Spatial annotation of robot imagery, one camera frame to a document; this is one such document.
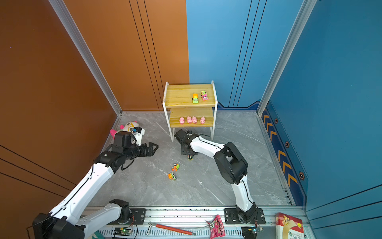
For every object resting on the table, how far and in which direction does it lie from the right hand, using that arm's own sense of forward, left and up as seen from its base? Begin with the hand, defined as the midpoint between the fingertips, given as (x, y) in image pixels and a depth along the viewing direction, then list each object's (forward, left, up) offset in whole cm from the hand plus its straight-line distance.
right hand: (187, 151), depth 95 cm
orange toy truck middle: (-11, +6, 0) cm, 13 cm away
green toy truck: (-11, -2, +12) cm, 16 cm away
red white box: (-40, -48, +1) cm, 63 cm away
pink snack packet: (-41, -15, -1) cm, 44 cm away
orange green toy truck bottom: (-16, +9, 0) cm, 19 cm away
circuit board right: (-42, -32, -4) cm, 53 cm away
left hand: (-5, +18, +16) cm, 25 cm away
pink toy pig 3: (+13, -5, +16) cm, 21 cm away
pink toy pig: (+12, +3, +16) cm, 20 cm away
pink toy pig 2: (+13, -1, +16) cm, 21 cm away
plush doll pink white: (+15, +42, +6) cm, 45 cm away
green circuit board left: (-42, +30, -3) cm, 52 cm away
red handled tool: (-41, +7, -2) cm, 42 cm away
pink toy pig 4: (+13, -10, +16) cm, 22 cm away
